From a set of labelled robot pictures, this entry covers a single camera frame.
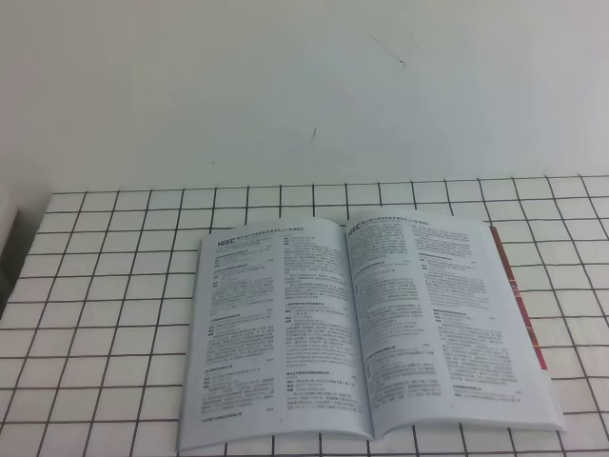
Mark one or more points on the white black-grid tablecloth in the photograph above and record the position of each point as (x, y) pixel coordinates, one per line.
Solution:
(94, 335)

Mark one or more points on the white paperback book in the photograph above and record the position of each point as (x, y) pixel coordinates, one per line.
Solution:
(388, 321)

